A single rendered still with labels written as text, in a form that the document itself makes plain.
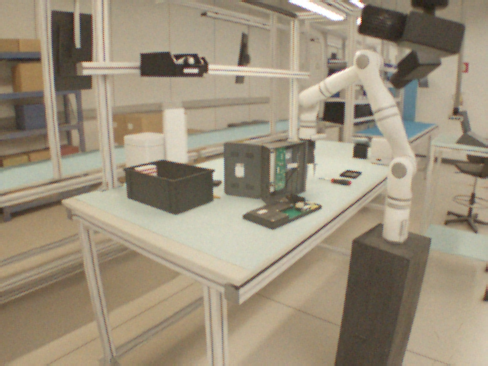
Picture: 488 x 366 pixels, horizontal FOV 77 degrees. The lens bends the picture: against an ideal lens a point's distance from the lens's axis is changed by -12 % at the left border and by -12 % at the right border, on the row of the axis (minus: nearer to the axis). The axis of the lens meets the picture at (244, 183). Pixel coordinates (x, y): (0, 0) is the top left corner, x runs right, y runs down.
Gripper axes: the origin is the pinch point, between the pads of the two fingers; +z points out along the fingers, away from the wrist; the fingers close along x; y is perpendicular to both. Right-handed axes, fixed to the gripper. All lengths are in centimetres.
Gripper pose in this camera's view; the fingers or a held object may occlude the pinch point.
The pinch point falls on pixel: (310, 178)
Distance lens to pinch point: 158.2
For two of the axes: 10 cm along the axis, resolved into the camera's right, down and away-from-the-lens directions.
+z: 0.0, 9.6, 2.7
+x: -7.3, 1.9, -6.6
